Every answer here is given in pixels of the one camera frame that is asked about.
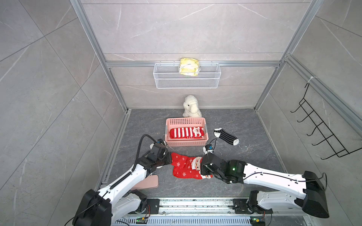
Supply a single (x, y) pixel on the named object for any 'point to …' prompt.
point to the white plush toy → (191, 108)
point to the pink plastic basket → (173, 122)
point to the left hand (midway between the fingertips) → (172, 155)
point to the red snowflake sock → (189, 167)
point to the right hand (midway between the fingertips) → (200, 165)
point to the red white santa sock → (187, 133)
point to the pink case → (150, 181)
